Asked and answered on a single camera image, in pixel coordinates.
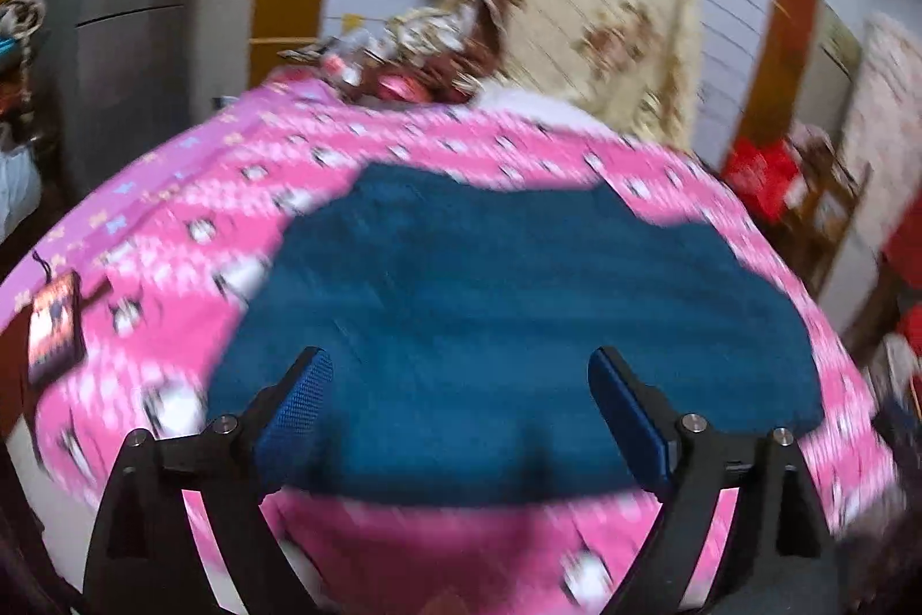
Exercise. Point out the wooden chair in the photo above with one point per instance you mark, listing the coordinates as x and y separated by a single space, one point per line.
828 211

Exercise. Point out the jacket hang tag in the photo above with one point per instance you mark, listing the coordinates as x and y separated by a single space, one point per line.
54 330

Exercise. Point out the patterned lace curtain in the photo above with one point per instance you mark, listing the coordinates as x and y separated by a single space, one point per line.
886 111

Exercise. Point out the red shopping bag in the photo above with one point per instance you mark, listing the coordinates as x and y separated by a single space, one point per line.
760 179

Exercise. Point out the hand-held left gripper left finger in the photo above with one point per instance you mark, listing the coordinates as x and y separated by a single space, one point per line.
292 420

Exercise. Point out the pink penguin print blanket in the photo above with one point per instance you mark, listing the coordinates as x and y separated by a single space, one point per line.
187 183

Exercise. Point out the cream floral quilt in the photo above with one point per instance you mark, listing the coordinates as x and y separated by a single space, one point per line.
598 10

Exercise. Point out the grey cabinet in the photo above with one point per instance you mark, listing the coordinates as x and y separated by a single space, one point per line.
122 10

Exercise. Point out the brown floral cloth pile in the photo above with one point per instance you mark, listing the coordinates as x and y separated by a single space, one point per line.
425 60

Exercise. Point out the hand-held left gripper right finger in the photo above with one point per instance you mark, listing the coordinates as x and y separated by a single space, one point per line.
630 420

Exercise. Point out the teal quilted down jacket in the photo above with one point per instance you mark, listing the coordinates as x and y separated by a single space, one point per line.
504 298

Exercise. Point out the white plastic bag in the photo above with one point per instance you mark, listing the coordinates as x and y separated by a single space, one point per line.
18 190

